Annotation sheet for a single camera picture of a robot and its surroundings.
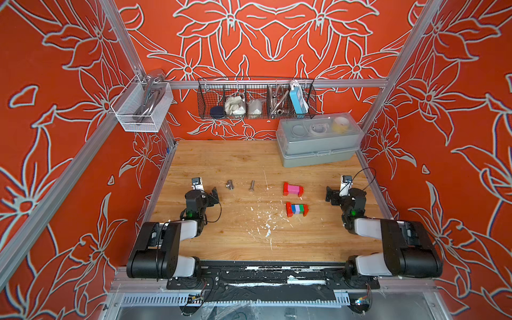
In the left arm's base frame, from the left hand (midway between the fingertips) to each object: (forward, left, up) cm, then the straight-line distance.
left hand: (205, 188), depth 92 cm
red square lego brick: (+3, -47, -4) cm, 47 cm away
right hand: (+5, -62, +1) cm, 62 cm away
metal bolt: (+4, -22, -5) cm, 23 cm away
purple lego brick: (-7, -44, -4) cm, 45 cm away
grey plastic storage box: (+28, -56, +8) cm, 63 cm away
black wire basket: (+37, -22, +26) cm, 51 cm away
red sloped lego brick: (-6, -48, -4) cm, 49 cm away
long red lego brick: (+5, -39, -4) cm, 39 cm away
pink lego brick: (+4, -43, -3) cm, 43 cm away
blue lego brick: (-6, -42, -3) cm, 43 cm away
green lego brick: (-6, -46, -3) cm, 46 cm away
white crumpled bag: (+30, -12, +26) cm, 42 cm away
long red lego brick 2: (-6, -40, -4) cm, 41 cm away
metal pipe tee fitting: (+5, -11, -4) cm, 12 cm away
